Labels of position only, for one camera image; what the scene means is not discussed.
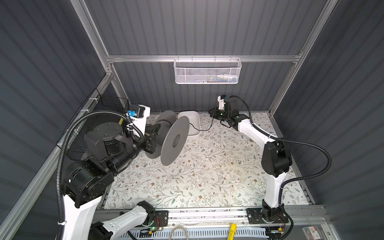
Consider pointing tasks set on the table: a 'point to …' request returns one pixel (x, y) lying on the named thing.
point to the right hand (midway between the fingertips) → (209, 111)
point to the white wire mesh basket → (207, 71)
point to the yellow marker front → (232, 231)
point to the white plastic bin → (194, 122)
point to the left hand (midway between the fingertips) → (158, 124)
